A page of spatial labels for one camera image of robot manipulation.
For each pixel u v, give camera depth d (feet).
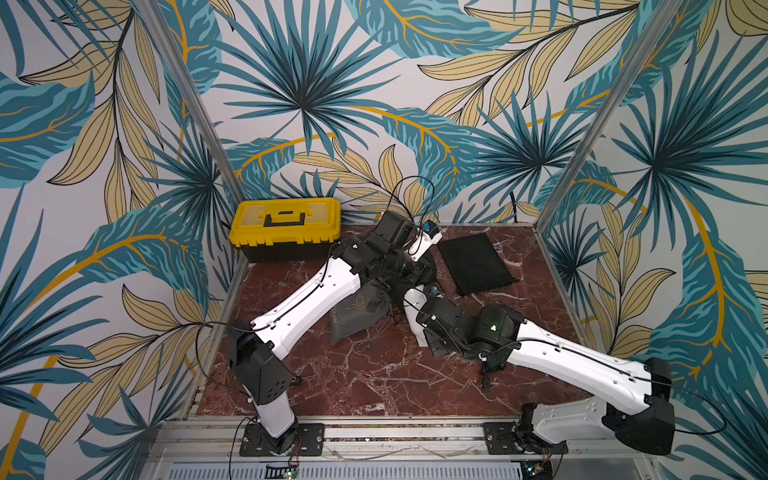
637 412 1.33
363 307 2.88
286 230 3.22
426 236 2.09
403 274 2.11
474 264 3.60
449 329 1.67
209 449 2.37
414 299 2.39
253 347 1.39
